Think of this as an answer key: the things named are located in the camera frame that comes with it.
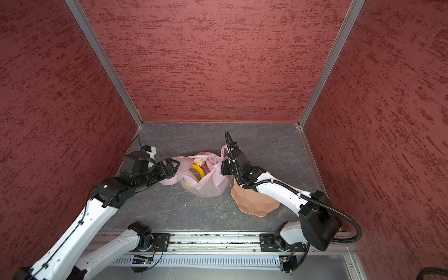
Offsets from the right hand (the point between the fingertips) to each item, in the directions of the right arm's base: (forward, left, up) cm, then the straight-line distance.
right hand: (221, 167), depth 83 cm
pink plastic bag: (-8, +3, -2) cm, 9 cm away
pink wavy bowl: (-13, -15, -13) cm, 24 cm away
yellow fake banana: (+5, +12, -11) cm, 17 cm away
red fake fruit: (+4, +4, 0) cm, 6 cm away
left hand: (-7, +20, +9) cm, 23 cm away
